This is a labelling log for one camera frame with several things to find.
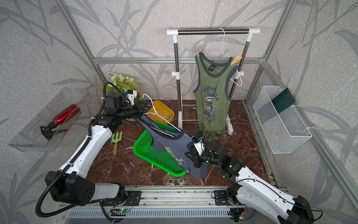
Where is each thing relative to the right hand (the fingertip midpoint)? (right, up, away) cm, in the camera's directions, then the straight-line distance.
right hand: (185, 153), depth 72 cm
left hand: (-18, +25, +1) cm, 31 cm away
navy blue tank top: (-3, +8, -10) cm, 13 cm away
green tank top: (+15, +34, +15) cm, 40 cm away
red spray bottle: (-58, +19, -6) cm, 62 cm away
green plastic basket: (-28, -2, +20) cm, 34 cm away
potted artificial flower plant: (-42, +41, +18) cm, 61 cm away
